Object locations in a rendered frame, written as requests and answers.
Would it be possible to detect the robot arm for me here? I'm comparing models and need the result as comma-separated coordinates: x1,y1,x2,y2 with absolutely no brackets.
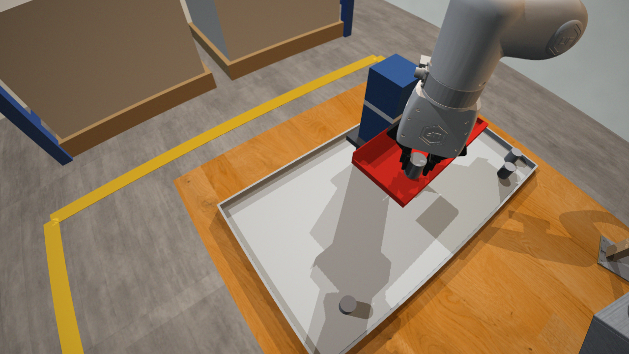
414,0,588,109

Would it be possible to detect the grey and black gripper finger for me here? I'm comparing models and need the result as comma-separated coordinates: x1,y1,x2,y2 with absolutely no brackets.
422,145,467,176
386,118,412,170

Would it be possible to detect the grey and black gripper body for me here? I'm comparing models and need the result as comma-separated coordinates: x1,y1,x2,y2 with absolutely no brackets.
397,80,481,158

